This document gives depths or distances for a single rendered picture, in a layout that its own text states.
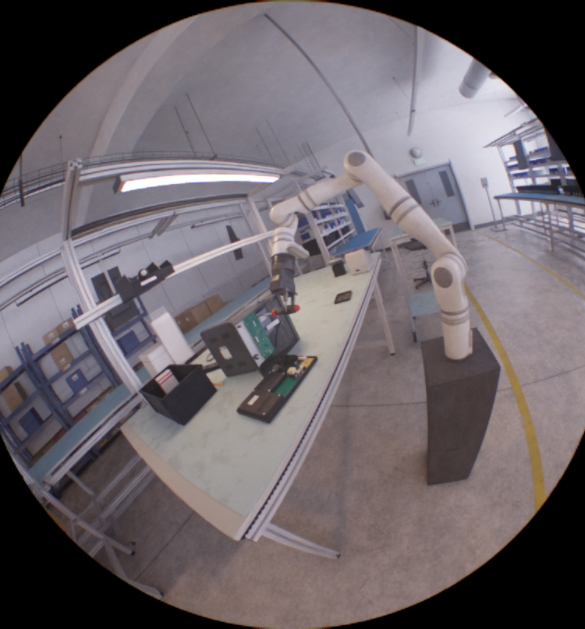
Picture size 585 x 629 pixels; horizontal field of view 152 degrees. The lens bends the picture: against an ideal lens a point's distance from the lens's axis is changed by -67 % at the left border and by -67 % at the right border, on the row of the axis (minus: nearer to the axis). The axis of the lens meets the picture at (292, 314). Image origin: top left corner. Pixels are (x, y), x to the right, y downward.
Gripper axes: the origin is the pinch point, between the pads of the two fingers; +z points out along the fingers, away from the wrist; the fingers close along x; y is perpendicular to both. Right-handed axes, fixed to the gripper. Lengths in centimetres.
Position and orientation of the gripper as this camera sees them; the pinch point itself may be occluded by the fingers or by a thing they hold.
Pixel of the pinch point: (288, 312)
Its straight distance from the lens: 62.4
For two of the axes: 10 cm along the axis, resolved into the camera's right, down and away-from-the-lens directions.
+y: -7.8, 1.5, 6.1
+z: 0.0, 9.7, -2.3
